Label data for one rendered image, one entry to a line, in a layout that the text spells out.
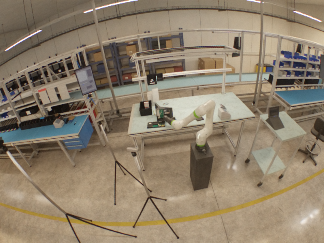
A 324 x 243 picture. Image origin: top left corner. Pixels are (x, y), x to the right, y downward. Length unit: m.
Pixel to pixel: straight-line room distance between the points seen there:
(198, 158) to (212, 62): 4.05
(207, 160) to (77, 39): 6.06
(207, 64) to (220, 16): 2.17
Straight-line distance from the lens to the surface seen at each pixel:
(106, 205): 2.87
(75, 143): 3.13
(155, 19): 6.10
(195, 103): 2.81
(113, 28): 6.23
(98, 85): 6.30
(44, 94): 3.64
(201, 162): 2.14
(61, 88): 3.35
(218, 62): 5.68
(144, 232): 2.51
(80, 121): 3.27
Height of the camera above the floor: 2.36
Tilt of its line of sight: 35 degrees down
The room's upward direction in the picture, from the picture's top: 8 degrees counter-clockwise
